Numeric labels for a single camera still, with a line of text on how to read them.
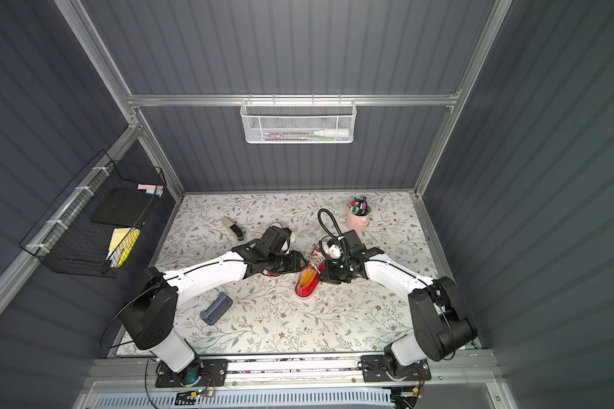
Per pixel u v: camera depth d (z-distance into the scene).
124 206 0.77
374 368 0.73
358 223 1.00
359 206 0.99
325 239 0.82
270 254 0.68
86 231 0.72
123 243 0.63
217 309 0.82
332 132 0.92
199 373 0.71
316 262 0.89
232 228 1.02
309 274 0.91
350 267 0.65
